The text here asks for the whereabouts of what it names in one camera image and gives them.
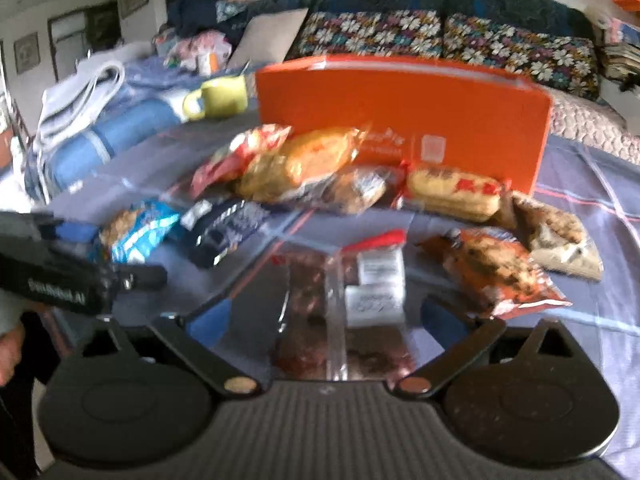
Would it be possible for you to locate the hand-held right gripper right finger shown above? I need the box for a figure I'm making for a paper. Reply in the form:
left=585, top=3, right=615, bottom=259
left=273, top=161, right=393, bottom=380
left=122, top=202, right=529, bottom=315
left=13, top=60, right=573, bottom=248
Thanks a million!
left=396, top=297, right=581, bottom=401

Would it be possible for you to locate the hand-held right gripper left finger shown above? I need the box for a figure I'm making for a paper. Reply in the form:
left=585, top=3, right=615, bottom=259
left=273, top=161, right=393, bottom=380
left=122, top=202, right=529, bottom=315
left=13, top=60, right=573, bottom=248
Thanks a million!
left=82, top=300, right=262, bottom=401

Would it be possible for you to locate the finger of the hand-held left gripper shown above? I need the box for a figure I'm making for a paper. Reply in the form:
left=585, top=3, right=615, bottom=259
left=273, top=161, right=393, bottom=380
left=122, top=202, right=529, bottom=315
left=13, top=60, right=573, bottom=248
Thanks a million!
left=52, top=220, right=103, bottom=252
left=112, top=264, right=168, bottom=292

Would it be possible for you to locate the blue cookie packet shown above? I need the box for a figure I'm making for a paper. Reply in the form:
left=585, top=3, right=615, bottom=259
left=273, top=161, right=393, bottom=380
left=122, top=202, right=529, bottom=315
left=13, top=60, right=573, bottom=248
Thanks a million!
left=100, top=199, right=181, bottom=265

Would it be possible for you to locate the clear brown snack packet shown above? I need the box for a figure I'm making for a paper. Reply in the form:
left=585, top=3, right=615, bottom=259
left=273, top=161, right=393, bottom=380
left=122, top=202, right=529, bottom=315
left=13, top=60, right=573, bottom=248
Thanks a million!
left=270, top=230, right=416, bottom=381

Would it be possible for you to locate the golden bread packet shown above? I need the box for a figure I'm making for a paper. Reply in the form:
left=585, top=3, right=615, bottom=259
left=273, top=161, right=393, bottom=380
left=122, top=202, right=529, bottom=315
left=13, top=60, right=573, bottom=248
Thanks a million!
left=235, top=127, right=361, bottom=205

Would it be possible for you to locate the orange cardboard box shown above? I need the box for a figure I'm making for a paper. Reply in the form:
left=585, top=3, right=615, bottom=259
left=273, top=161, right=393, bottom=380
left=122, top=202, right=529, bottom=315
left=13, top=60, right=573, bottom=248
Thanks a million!
left=255, top=54, right=553, bottom=196

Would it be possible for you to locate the person's left hand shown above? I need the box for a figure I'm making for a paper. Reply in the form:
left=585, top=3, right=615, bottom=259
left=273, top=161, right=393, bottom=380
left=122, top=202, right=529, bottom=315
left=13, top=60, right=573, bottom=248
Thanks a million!
left=0, top=321, right=24, bottom=387

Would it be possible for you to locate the red cookie packet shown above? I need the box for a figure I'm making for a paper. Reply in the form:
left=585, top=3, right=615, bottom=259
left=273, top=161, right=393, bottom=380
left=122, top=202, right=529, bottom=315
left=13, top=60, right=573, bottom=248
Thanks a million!
left=417, top=227, right=573, bottom=318

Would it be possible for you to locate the yellow wafer packet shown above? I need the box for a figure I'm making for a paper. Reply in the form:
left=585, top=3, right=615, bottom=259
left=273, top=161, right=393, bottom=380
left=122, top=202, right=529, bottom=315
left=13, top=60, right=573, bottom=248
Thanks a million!
left=400, top=162, right=506, bottom=223

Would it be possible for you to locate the white cloth bundle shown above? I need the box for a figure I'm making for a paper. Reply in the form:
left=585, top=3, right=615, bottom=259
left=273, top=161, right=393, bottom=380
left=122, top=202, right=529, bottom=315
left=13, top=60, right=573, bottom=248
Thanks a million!
left=37, top=60, right=126, bottom=146

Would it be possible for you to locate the cream cookie packet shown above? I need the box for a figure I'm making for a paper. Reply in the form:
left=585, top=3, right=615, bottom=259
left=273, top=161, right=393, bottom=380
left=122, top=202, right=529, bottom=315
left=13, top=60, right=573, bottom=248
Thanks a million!
left=505, top=192, right=605, bottom=283

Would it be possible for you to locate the light blue cloth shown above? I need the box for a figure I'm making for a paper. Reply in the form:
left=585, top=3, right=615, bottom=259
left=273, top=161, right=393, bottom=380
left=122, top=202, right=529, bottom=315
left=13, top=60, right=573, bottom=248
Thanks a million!
left=120, top=57, right=201, bottom=106

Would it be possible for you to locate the yellow-green mug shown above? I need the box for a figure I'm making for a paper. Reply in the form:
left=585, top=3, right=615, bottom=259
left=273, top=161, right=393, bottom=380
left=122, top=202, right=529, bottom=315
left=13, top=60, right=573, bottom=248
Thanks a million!
left=182, top=74, right=249, bottom=121

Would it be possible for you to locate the pink clutter pile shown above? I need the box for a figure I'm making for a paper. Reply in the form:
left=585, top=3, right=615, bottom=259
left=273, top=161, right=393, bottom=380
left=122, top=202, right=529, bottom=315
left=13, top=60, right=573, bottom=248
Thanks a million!
left=155, top=30, right=233, bottom=73

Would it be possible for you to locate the quilted beige sofa cover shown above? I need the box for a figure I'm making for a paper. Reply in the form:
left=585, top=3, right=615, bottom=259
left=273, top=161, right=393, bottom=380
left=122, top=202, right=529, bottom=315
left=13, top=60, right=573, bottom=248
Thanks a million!
left=547, top=87, right=640, bottom=166

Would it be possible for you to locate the dark blue garment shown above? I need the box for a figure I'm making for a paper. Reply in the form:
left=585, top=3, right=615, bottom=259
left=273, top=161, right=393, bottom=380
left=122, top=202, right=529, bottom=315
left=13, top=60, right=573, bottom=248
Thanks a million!
left=167, top=0, right=251, bottom=38

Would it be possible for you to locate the beige pillow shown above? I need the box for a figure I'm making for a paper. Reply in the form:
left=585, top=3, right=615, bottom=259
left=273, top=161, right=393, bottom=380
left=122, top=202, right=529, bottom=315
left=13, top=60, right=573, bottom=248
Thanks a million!
left=227, top=7, right=308, bottom=68

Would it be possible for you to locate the floral cushion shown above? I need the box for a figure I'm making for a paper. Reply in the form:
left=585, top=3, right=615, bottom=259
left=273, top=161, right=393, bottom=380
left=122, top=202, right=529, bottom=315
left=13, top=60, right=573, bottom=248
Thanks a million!
left=442, top=12, right=601, bottom=101
left=290, top=10, right=443, bottom=61

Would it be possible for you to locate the stack of books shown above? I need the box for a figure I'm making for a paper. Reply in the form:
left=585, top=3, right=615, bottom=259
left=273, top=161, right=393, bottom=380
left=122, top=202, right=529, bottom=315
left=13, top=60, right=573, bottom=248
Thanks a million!
left=600, top=17, right=640, bottom=81

